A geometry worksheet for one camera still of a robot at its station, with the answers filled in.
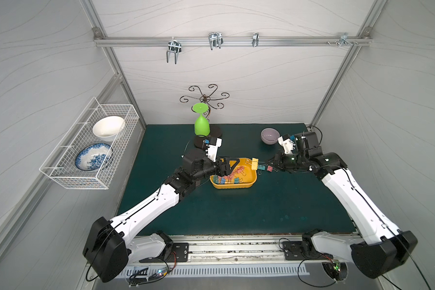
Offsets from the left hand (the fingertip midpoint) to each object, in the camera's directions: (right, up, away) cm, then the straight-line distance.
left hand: (236, 160), depth 70 cm
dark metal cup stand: (-10, +14, +48) cm, 51 cm away
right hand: (+13, 0, +3) cm, 13 cm away
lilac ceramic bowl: (+24, +11, +41) cm, 49 cm away
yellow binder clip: (+8, -2, +6) cm, 11 cm away
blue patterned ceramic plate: (-53, +2, -5) cm, 54 cm away
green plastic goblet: (-16, +15, +19) cm, 29 cm away
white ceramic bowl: (-53, +13, +4) cm, 55 cm away
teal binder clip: (+14, -5, +16) cm, 21 cm away
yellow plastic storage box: (+5, -11, +28) cm, 30 cm away
